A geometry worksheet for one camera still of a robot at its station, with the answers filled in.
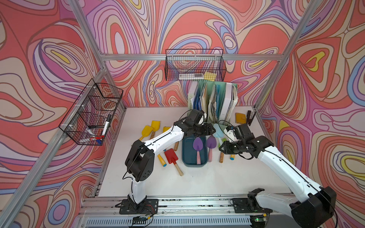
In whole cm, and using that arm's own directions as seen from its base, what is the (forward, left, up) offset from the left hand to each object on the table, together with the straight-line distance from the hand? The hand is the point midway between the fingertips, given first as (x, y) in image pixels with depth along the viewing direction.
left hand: (213, 131), depth 82 cm
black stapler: (+23, -34, -18) cm, 45 cm away
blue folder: (+21, +9, +2) cm, 23 cm away
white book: (+20, -11, -1) cm, 23 cm away
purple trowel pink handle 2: (+1, +8, -18) cm, 20 cm away
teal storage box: (-5, +14, -18) cm, 23 cm away
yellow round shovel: (+14, +45, -18) cm, 51 cm away
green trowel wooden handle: (-6, -7, -17) cm, 19 cm away
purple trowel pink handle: (+2, -2, -17) cm, 17 cm away
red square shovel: (-7, +25, -19) cm, 32 cm away
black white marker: (-5, +56, +12) cm, 57 cm away
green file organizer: (+23, -5, +4) cm, 24 cm away
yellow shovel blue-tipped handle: (-12, +30, -17) cm, 36 cm away
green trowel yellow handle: (-8, -13, -16) cm, 22 cm away
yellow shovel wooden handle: (+20, +39, -18) cm, 47 cm away
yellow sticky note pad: (+26, -28, -18) cm, 43 cm away
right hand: (-11, -4, -4) cm, 13 cm away
